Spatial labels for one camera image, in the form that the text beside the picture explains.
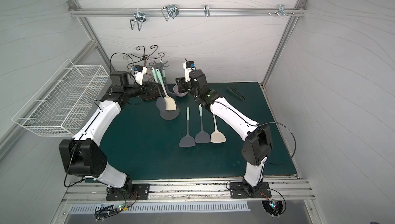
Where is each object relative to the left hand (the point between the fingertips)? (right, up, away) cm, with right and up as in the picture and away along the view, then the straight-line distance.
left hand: (157, 84), depth 80 cm
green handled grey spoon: (-1, -9, +12) cm, 15 cm away
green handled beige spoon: (+4, -10, +12) cm, 17 cm away
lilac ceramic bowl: (+5, -2, +31) cm, 32 cm away
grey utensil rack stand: (+2, -19, +21) cm, 29 cm away
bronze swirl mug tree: (-10, +17, +13) cm, 24 cm away
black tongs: (+54, -8, +31) cm, 63 cm away
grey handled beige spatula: (+33, -31, +11) cm, 47 cm away
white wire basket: (-40, -13, -14) cm, 44 cm away
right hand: (+12, +3, -4) cm, 13 cm away
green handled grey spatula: (+15, -33, +9) cm, 38 cm away
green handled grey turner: (+24, -31, +11) cm, 41 cm away
